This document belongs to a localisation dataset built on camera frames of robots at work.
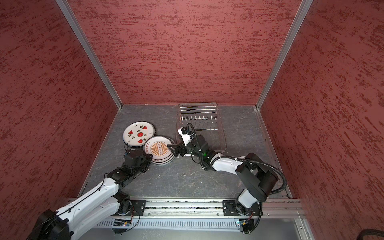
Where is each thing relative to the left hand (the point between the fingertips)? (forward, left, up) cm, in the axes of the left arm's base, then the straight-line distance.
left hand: (154, 157), depth 85 cm
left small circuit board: (-31, +13, -9) cm, 35 cm away
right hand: (+3, -11, +10) cm, 15 cm away
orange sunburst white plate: (+2, -4, -1) cm, 4 cm away
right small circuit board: (-31, -50, -8) cm, 59 cm away
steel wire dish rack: (+29, -32, +1) cm, 43 cm away
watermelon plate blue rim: (+19, +16, -4) cm, 25 cm away
